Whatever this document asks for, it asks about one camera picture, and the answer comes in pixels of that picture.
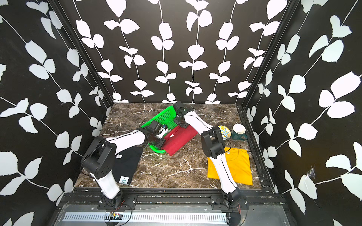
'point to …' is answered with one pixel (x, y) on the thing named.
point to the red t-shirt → (177, 138)
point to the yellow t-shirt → (237, 162)
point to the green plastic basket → (167, 119)
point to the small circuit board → (114, 216)
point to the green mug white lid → (238, 132)
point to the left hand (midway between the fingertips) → (162, 140)
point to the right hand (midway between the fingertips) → (177, 119)
